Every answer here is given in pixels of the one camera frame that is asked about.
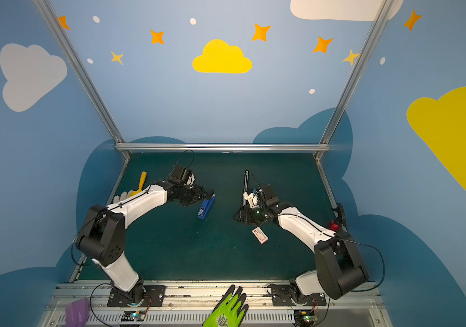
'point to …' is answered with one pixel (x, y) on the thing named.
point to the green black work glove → (230, 310)
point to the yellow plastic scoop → (142, 182)
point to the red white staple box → (260, 235)
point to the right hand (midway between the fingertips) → (239, 217)
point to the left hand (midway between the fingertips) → (207, 196)
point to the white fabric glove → (124, 195)
